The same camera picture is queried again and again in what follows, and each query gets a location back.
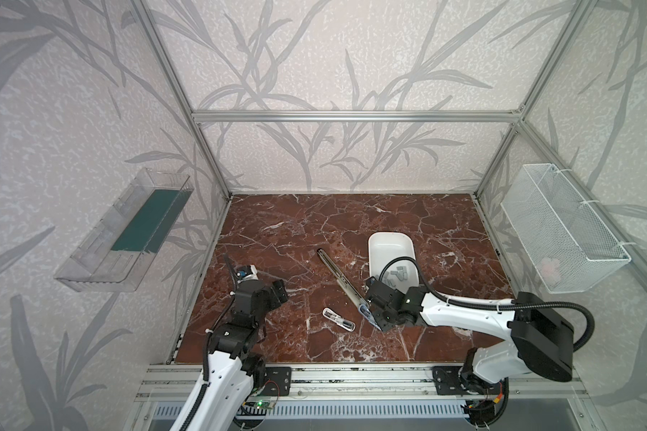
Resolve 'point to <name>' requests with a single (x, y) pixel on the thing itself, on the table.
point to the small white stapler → (337, 319)
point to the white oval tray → (392, 259)
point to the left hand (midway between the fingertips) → (277, 277)
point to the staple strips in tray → (401, 273)
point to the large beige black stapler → (342, 280)
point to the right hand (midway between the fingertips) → (380, 306)
